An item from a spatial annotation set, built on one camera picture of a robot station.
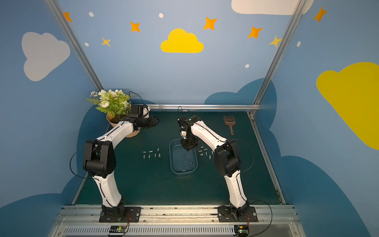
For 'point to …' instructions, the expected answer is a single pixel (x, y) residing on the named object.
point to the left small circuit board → (118, 229)
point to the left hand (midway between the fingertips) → (157, 119)
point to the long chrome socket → (209, 157)
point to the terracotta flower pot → (114, 122)
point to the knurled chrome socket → (151, 151)
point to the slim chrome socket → (158, 149)
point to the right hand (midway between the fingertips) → (191, 147)
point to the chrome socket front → (144, 156)
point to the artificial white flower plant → (116, 102)
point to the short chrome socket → (201, 154)
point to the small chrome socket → (149, 156)
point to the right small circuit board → (242, 230)
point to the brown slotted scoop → (230, 120)
